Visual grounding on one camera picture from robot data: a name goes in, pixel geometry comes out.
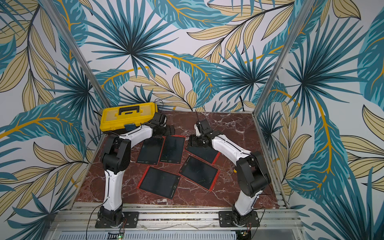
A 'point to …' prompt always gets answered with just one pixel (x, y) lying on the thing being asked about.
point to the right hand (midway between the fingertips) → (193, 141)
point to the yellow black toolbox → (118, 119)
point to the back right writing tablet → (207, 154)
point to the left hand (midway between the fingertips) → (169, 131)
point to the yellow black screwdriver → (235, 171)
